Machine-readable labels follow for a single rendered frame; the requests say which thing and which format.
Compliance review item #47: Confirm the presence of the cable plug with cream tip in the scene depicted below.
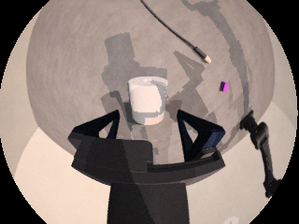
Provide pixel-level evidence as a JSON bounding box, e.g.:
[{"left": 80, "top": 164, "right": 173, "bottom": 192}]
[{"left": 194, "top": 47, "right": 211, "bottom": 63}]

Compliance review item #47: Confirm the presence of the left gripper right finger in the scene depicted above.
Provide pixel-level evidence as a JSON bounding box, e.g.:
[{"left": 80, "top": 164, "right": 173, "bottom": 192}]
[{"left": 177, "top": 109, "right": 226, "bottom": 161}]

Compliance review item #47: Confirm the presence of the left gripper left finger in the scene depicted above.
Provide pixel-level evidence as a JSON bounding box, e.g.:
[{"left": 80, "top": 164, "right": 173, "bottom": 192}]
[{"left": 71, "top": 109, "right": 120, "bottom": 139}]

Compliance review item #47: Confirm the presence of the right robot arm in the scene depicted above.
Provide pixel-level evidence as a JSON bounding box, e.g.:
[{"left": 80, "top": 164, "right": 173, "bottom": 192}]
[{"left": 240, "top": 110, "right": 282, "bottom": 198}]

